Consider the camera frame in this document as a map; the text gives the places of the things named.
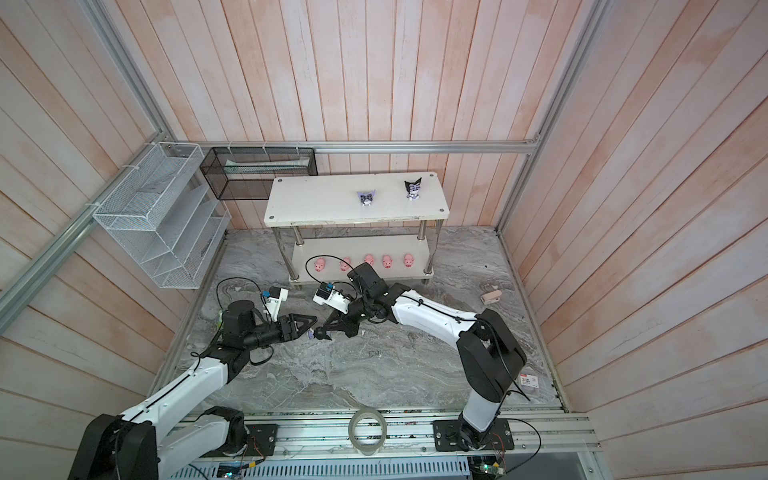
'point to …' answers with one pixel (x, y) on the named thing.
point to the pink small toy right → (491, 297)
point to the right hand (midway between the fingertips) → (328, 324)
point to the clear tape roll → (363, 449)
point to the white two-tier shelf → (325, 226)
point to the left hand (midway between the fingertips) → (312, 325)
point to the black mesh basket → (248, 173)
